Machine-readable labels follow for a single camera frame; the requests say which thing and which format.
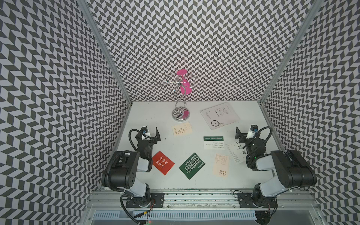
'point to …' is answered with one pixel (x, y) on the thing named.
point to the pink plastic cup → (185, 87)
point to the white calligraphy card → (238, 153)
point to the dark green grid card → (192, 165)
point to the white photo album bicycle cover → (219, 115)
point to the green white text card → (213, 142)
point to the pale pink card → (221, 165)
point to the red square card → (162, 162)
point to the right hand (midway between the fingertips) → (243, 128)
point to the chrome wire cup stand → (179, 113)
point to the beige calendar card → (182, 128)
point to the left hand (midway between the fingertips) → (149, 129)
